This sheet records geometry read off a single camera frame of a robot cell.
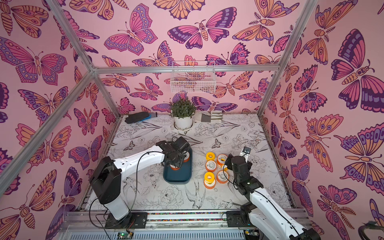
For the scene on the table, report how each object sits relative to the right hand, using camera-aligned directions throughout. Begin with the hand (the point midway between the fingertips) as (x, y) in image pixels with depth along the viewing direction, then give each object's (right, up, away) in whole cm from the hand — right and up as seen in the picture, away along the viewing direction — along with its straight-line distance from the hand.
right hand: (233, 156), depth 84 cm
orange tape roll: (-35, -7, +5) cm, 36 cm away
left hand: (-31, -3, +3) cm, 31 cm away
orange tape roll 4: (-6, -13, +2) cm, 14 cm away
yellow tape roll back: (-12, -2, +12) cm, 17 cm away
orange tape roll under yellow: (-13, -16, 0) cm, 21 cm away
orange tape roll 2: (-5, -3, +8) cm, 10 cm away
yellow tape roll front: (-14, -12, +1) cm, 18 cm away
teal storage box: (-29, -12, +3) cm, 31 cm away
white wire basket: (-23, +49, +22) cm, 58 cm away
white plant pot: (-31, +19, +26) cm, 45 cm away
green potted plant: (-29, +28, +11) cm, 42 cm away
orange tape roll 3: (-12, -7, +8) cm, 16 cm away
